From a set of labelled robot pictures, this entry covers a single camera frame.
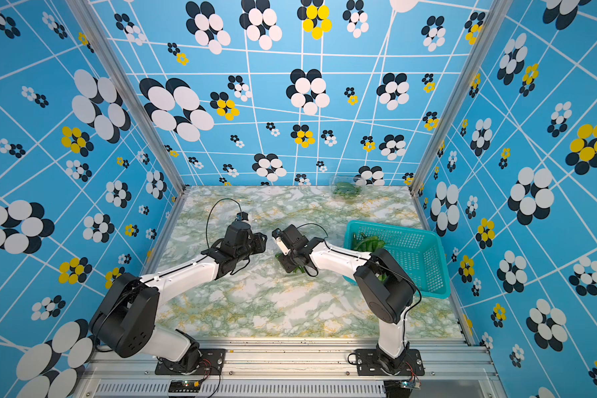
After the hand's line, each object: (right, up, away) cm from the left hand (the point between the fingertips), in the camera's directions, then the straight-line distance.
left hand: (267, 235), depth 90 cm
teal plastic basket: (+59, -7, +6) cm, 60 cm away
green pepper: (+38, -4, +3) cm, 38 cm away
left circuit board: (-22, -43, -18) cm, 51 cm away
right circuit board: (+40, -40, -22) cm, 61 cm away
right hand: (+8, -8, +2) cm, 12 cm away
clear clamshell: (+3, -8, +6) cm, 10 cm away
